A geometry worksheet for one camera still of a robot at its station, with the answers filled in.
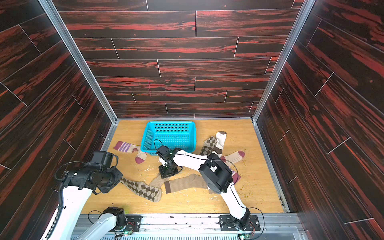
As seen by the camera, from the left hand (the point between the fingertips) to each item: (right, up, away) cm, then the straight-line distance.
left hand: (123, 177), depth 73 cm
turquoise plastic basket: (+25, +21, +41) cm, 53 cm away
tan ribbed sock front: (+35, -7, +14) cm, 39 cm away
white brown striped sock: (+55, +19, +36) cm, 69 cm away
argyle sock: (+6, -10, +11) cm, 16 cm away
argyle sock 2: (+46, +14, +29) cm, 56 cm away
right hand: (+18, -4, +18) cm, 26 cm away
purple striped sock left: (-14, +12, +32) cm, 37 cm away
